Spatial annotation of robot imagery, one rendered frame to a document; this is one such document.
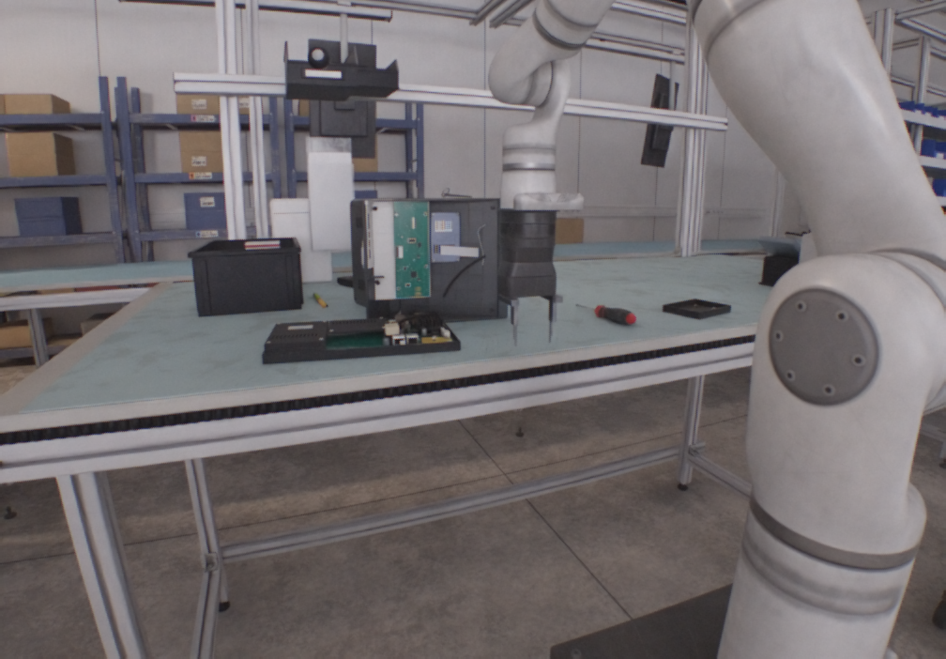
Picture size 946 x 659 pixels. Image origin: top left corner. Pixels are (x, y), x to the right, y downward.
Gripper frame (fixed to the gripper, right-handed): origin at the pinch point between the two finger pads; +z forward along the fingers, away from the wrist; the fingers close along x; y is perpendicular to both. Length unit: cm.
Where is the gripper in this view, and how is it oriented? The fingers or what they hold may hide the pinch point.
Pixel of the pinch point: (532, 344)
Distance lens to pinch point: 67.6
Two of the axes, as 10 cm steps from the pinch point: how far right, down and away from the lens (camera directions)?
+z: 0.0, 9.8, 2.1
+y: -3.1, -1.9, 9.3
